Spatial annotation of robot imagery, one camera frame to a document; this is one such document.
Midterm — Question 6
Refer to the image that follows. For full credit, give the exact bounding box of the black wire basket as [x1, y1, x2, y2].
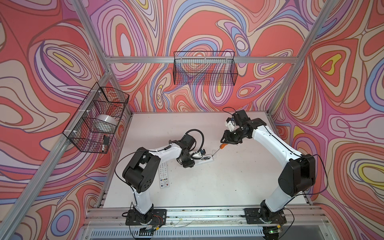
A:
[173, 50, 238, 86]
[63, 83, 130, 154]

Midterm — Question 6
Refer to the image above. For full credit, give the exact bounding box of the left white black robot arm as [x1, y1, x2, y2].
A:
[122, 129, 207, 215]

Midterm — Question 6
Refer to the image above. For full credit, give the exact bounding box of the black wire basket back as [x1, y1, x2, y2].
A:
[173, 50, 238, 86]

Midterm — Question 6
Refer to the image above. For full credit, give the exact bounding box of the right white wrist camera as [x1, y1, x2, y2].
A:
[225, 118, 237, 132]

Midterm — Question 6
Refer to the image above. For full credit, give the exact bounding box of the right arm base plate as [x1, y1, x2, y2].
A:
[243, 208, 287, 225]

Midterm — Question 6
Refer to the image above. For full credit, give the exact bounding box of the aluminium front rail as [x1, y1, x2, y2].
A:
[84, 205, 331, 227]

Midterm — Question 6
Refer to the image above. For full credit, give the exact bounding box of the orange black screwdriver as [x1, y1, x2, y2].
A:
[212, 144, 227, 156]

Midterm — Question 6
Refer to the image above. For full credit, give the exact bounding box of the black wire basket left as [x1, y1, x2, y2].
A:
[63, 83, 130, 154]

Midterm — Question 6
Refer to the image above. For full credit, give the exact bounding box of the white remote control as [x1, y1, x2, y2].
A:
[194, 154, 214, 166]
[158, 163, 170, 189]

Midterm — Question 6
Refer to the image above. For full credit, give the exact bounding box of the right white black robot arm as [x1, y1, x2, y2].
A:
[221, 110, 316, 224]

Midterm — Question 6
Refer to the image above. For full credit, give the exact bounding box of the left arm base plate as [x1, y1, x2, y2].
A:
[123, 208, 167, 227]

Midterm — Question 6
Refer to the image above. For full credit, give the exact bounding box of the white tape roll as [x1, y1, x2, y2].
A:
[96, 114, 118, 126]

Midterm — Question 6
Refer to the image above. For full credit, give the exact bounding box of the small black item in basket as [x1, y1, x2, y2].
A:
[103, 135, 110, 148]

